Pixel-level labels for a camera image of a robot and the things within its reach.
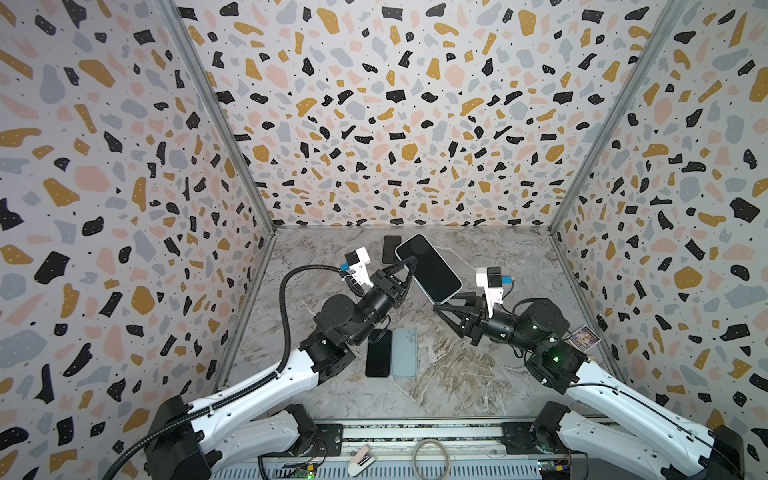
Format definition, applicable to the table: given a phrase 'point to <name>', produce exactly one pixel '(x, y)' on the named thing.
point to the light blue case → (404, 352)
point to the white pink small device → (360, 461)
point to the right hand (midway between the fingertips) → (437, 303)
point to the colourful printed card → (584, 339)
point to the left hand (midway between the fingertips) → (419, 258)
